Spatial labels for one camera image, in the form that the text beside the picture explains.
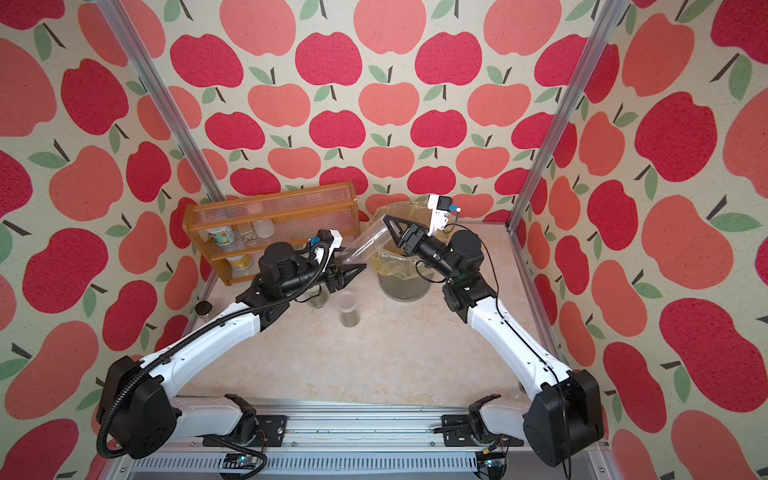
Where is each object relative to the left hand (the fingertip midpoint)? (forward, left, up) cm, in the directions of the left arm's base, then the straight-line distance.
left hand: (360, 263), depth 70 cm
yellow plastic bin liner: (+5, -8, -6) cm, 11 cm away
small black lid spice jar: (+1, +48, -23) cm, 54 cm away
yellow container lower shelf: (+21, +44, -26) cm, 55 cm away
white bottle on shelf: (+24, +33, -13) cm, 43 cm away
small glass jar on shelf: (+22, +38, -15) cm, 46 cm away
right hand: (+4, -7, +9) cm, 12 cm away
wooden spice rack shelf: (+23, +42, -13) cm, 50 cm away
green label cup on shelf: (+20, +45, -11) cm, 50 cm away
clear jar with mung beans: (0, +4, -20) cm, 20 cm away
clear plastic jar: (+5, -2, +2) cm, 5 cm away
